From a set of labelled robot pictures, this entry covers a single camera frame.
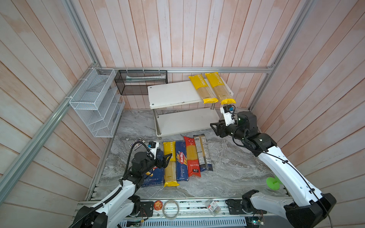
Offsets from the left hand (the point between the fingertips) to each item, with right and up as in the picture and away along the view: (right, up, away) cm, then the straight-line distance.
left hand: (166, 154), depth 82 cm
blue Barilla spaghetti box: (+10, -11, +1) cm, 14 cm away
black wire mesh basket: (-24, +49, +21) cm, 58 cm away
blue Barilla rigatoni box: (-6, -12, -3) cm, 14 cm away
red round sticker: (-3, -26, -7) cm, 27 cm away
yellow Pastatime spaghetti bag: (+2, -10, +2) cm, 11 cm away
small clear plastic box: (+26, -26, -10) cm, 38 cm away
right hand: (+27, +19, -9) cm, 34 cm away
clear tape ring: (+7, -27, -9) cm, 29 cm away
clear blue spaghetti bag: (+25, -5, +8) cm, 26 cm away
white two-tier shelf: (+7, +31, +41) cm, 52 cm away
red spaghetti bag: (+17, -7, +5) cm, 19 cm away
